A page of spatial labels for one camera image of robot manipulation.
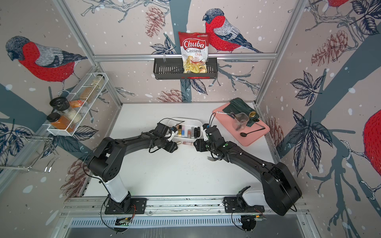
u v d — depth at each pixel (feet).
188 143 3.13
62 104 2.04
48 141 1.90
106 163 1.57
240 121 3.10
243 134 3.29
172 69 3.51
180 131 3.31
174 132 2.88
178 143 3.10
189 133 3.30
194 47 2.68
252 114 3.20
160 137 2.50
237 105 3.86
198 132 3.36
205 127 2.55
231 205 2.38
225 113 3.66
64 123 2.10
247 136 3.30
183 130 3.36
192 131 3.31
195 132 3.30
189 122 3.40
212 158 2.94
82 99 2.46
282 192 1.35
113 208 2.38
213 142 2.12
